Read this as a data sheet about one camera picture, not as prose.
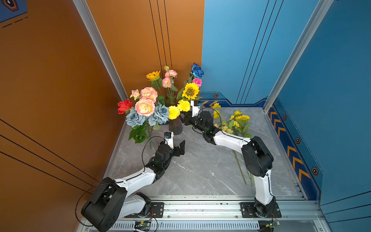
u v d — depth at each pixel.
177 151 0.76
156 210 0.74
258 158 0.52
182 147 0.78
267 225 0.69
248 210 0.73
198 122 0.75
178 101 0.76
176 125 0.96
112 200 0.42
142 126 0.74
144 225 0.71
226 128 0.99
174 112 0.74
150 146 0.87
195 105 0.76
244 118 1.05
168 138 0.73
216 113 1.10
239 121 1.05
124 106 0.70
